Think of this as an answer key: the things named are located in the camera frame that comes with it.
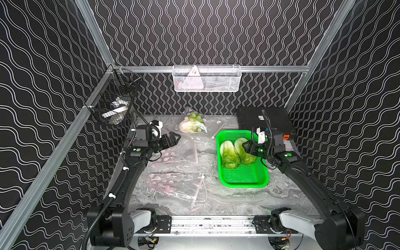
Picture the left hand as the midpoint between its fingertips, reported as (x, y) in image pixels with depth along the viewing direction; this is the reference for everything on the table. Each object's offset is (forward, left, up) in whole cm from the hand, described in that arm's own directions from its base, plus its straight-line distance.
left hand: (174, 136), depth 78 cm
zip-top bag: (-18, -8, -25) cm, 32 cm away
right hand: (+1, -38, -4) cm, 38 cm away
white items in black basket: (+3, +27, +10) cm, 29 cm away
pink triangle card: (+32, -7, +11) cm, 35 cm away
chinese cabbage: (-1, -40, -16) cm, 43 cm away
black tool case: (+37, -67, -19) cm, 79 cm away
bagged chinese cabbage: (+25, -7, -16) cm, 30 cm away
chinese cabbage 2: (-2, -30, -15) cm, 34 cm away
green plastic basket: (-8, -46, -23) cm, 52 cm away
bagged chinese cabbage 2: (+6, -3, -24) cm, 26 cm away
